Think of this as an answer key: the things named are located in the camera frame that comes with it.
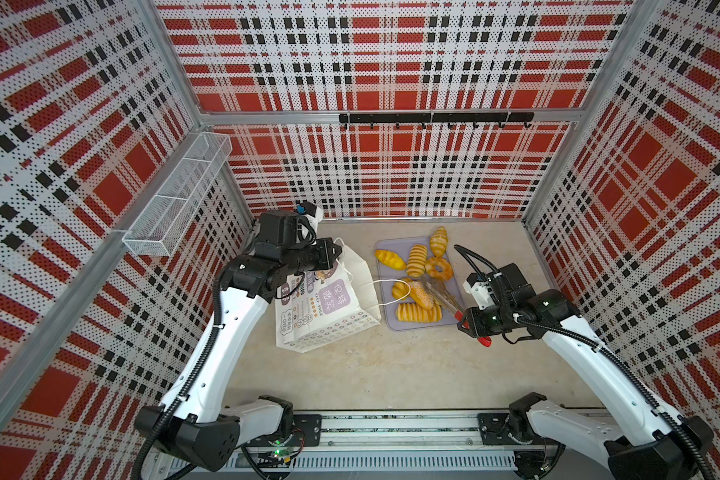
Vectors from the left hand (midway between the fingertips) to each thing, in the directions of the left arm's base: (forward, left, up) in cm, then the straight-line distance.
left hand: (341, 254), depth 69 cm
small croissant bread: (+28, -32, -27) cm, 50 cm away
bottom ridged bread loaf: (-1, -20, -29) cm, 35 cm away
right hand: (-12, -31, -15) cm, 36 cm away
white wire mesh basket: (+22, +58, -10) cm, 63 cm away
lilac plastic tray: (+30, -18, -33) cm, 48 cm away
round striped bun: (+8, -16, -28) cm, 33 cm away
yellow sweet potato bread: (+21, -13, -29) cm, 38 cm away
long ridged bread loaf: (+1, -28, -21) cm, 35 cm away
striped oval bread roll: (+21, -23, -29) cm, 42 cm away
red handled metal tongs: (-8, -30, -14) cm, 34 cm away
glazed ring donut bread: (+18, -31, -30) cm, 47 cm away
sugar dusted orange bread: (+3, -22, -23) cm, 32 cm away
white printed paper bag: (-5, +5, -14) cm, 16 cm away
